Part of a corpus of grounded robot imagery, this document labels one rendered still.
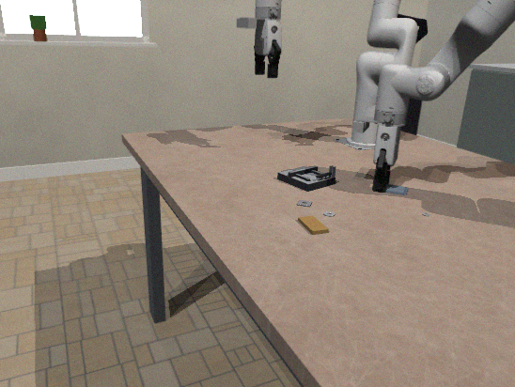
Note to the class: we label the tan rectangular plate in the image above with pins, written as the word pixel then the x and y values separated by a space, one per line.
pixel 313 225

